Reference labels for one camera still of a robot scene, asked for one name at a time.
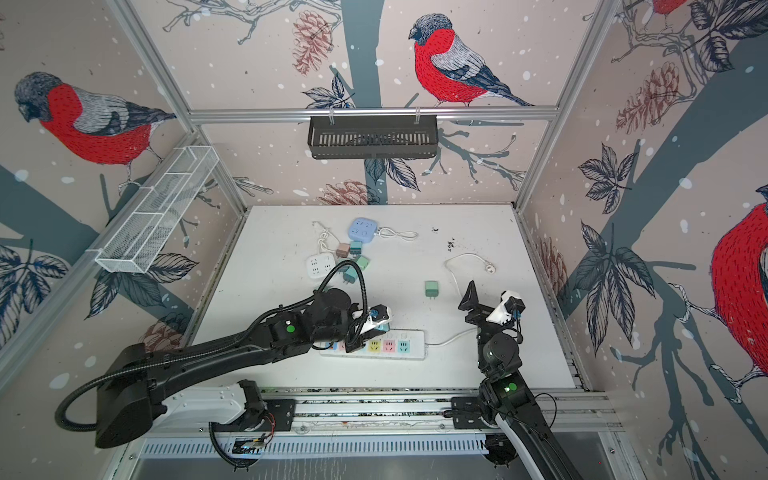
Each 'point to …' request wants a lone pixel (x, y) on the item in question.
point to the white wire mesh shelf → (147, 228)
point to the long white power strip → (393, 343)
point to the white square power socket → (319, 265)
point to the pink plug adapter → (343, 250)
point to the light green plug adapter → (362, 262)
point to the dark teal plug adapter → (356, 247)
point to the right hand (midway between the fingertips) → (484, 291)
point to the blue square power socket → (362, 229)
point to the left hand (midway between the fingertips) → (381, 325)
